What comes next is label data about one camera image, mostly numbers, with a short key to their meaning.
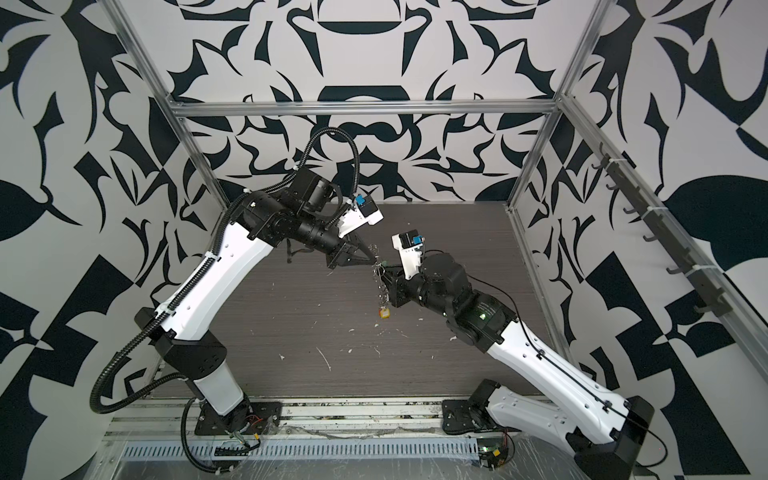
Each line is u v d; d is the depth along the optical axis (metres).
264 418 0.73
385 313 0.71
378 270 0.64
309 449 0.65
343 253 0.54
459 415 0.74
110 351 0.76
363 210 0.55
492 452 0.71
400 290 0.58
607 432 0.39
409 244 0.57
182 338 0.42
